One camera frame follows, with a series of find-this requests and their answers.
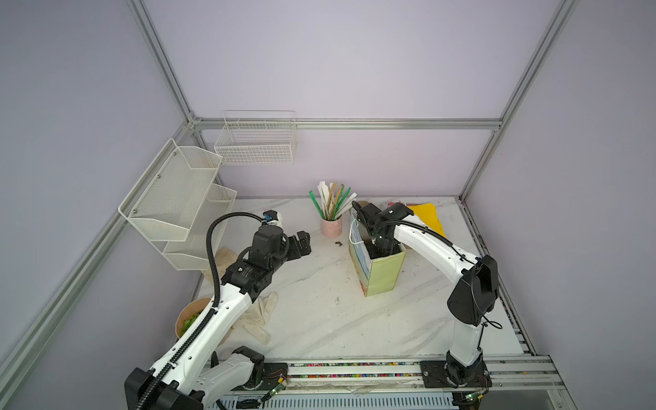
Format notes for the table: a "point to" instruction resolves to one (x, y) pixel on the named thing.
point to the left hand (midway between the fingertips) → (295, 240)
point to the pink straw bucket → (331, 229)
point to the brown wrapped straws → (331, 199)
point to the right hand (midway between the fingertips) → (374, 263)
